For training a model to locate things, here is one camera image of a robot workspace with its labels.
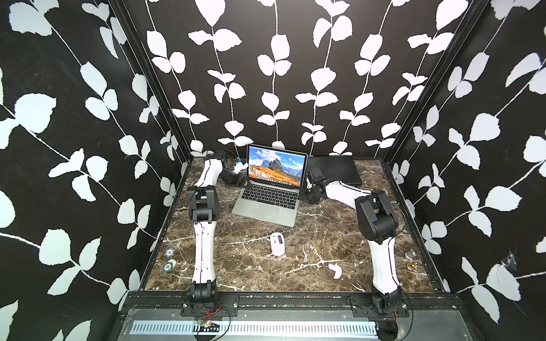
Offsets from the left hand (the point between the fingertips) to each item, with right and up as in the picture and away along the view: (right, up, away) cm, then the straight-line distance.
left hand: (247, 181), depth 106 cm
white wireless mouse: (+16, -25, -20) cm, 36 cm away
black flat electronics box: (+54, +7, +15) cm, 56 cm away
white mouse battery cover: (+39, -34, -24) cm, 57 cm away
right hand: (+25, -6, -3) cm, 26 cm away
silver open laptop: (+14, +2, 0) cm, 14 cm away
